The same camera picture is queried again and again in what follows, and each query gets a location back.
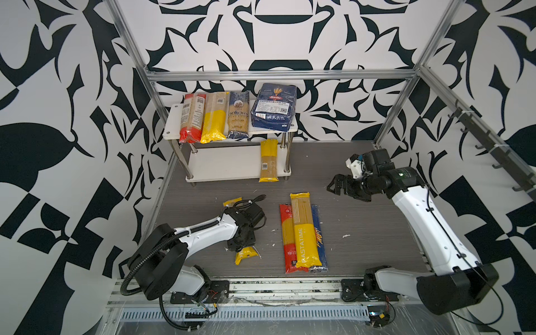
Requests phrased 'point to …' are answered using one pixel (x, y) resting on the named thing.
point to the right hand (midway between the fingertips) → (337, 186)
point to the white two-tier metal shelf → (222, 141)
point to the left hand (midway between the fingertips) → (246, 238)
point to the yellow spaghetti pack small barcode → (269, 167)
